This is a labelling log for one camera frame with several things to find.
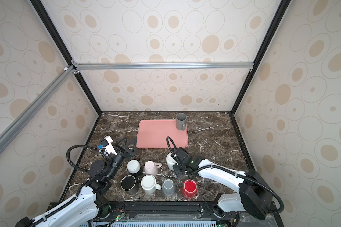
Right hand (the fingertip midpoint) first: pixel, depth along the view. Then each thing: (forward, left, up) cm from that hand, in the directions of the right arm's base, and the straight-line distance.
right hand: (178, 166), depth 84 cm
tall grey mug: (+32, -3, +5) cm, 32 cm away
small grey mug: (-13, +6, +4) cm, 15 cm away
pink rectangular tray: (+30, +18, -7) cm, 35 cm away
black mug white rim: (-10, +28, 0) cm, 30 cm away
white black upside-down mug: (-2, +25, +4) cm, 26 cm away
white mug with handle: (+1, +5, +4) cm, 6 cm away
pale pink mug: (-2, +16, +4) cm, 16 cm away
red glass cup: (-14, -6, +2) cm, 15 cm away
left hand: (+4, +21, +25) cm, 33 cm away
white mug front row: (-10, +17, +2) cm, 20 cm away
